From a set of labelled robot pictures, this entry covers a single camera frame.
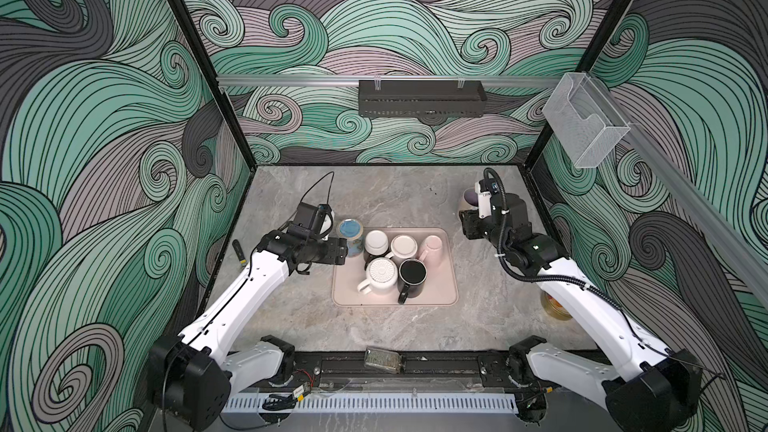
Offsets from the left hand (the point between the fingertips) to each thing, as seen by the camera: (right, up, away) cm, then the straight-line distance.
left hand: (335, 247), depth 80 cm
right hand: (+37, +10, -2) cm, 38 cm away
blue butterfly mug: (+4, +4, +7) cm, 9 cm away
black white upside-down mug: (+11, 0, +7) cm, 14 cm away
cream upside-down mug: (+20, -2, +10) cm, 22 cm away
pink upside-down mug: (+28, -3, +6) cm, 29 cm away
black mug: (+21, -8, 0) cm, 23 cm away
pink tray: (+31, -12, +8) cm, 35 cm away
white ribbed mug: (+13, -9, +1) cm, 16 cm away
